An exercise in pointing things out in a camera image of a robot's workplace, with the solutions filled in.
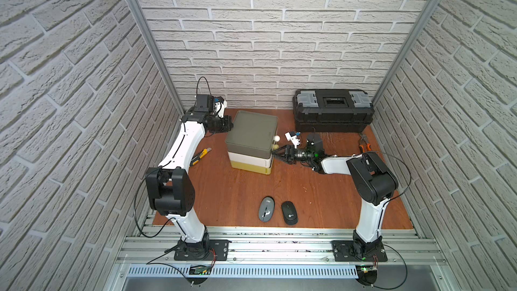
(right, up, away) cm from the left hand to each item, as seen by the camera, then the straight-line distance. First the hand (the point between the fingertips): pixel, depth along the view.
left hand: (235, 122), depth 87 cm
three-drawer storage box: (+7, -9, -5) cm, 12 cm away
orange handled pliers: (+67, -10, +20) cm, 70 cm away
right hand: (+18, -15, +2) cm, 23 cm away
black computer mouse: (+23, -38, -5) cm, 45 cm away
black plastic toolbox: (+47, +6, +11) cm, 48 cm away
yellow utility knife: (-22, -18, +11) cm, 31 cm away
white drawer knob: (+18, -7, -1) cm, 20 cm away
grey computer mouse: (+13, -37, -5) cm, 39 cm away
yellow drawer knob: (+18, -11, +3) cm, 22 cm away
